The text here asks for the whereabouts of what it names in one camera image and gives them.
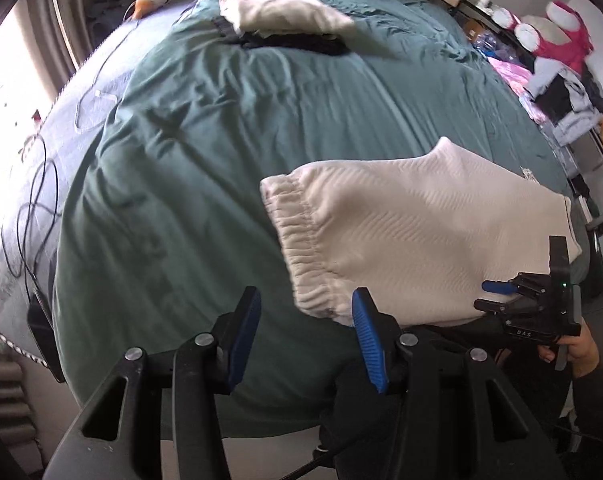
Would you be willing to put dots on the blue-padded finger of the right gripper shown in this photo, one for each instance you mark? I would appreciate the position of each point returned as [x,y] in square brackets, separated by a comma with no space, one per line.
[499,288]

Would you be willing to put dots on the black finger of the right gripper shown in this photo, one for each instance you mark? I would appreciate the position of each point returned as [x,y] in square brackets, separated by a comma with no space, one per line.
[489,306]

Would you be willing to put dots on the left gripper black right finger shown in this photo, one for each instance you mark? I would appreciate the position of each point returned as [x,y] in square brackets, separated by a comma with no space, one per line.
[457,415]

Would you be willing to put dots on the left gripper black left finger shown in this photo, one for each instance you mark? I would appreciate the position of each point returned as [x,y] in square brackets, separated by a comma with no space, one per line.
[117,433]

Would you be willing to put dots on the cream chevron knit pants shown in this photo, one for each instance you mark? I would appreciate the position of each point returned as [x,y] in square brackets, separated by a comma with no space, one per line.
[421,234]

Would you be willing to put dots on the person's right hand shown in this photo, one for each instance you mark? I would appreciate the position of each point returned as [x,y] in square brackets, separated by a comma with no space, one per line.
[582,351]

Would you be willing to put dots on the small paper tag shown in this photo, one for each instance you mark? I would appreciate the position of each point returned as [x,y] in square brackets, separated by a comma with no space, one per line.
[528,174]

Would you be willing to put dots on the black phone on bed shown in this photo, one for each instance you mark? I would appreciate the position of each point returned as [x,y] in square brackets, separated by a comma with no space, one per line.
[43,333]

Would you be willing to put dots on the clothes pile beside bed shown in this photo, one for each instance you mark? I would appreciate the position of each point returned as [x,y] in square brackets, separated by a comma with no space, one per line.
[552,94]

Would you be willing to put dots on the green bed cover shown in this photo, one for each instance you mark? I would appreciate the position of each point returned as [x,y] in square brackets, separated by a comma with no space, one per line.
[163,227]

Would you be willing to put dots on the blue quilted bed sheet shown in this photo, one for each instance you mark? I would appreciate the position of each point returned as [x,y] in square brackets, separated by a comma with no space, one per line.
[45,167]

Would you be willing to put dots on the red white plush toy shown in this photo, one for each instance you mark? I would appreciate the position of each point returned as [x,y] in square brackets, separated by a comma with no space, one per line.
[561,34]

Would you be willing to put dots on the beige cloth pile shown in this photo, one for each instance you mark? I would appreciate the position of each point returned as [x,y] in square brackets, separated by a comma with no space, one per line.
[281,17]

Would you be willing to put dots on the grey curtain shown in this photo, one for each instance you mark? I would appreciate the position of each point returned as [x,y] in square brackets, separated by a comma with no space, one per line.
[57,39]

